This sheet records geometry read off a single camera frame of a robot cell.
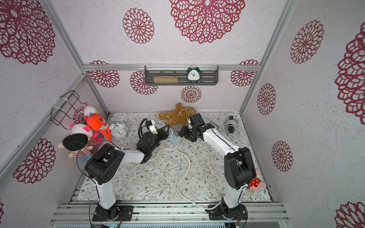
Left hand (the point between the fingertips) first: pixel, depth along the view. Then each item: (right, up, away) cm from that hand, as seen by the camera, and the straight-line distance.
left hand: (168, 125), depth 91 cm
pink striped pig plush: (-49, -8, +1) cm, 50 cm away
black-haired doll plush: (-48, -10, -14) cm, 51 cm away
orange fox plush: (-44, +2, -5) cm, 44 cm away
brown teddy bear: (+7, +8, +18) cm, 21 cm away
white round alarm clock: (-36, -3, +8) cm, 37 cm away
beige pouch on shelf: (-1, +29, -3) cm, 29 cm away
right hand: (+8, -5, -3) cm, 9 cm away
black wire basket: (-55, +6, -15) cm, 58 cm away
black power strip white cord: (+45, +1, +14) cm, 47 cm away
